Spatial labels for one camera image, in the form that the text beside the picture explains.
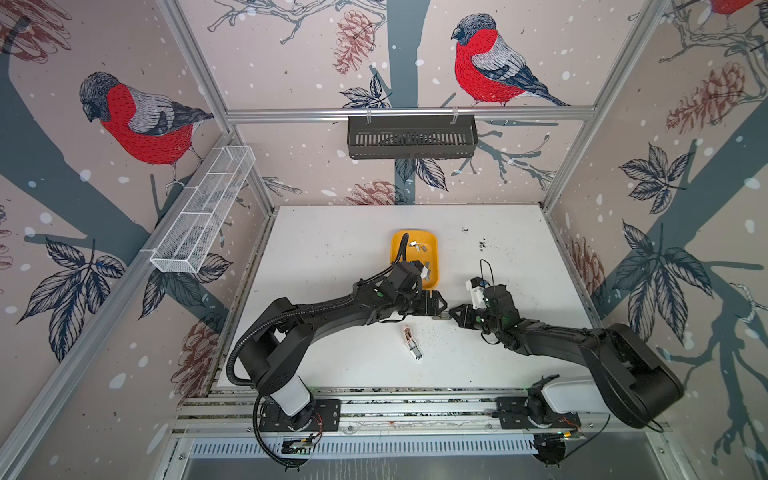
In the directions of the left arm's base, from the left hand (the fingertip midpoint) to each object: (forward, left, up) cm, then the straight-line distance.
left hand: (439, 308), depth 81 cm
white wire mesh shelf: (+20, +64, +20) cm, 70 cm away
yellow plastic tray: (+30, +2, -11) cm, 32 cm away
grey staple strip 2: (+29, +1, -11) cm, 31 cm away
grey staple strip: (+31, +5, -10) cm, 32 cm away
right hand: (+2, -5, -9) cm, 10 cm away
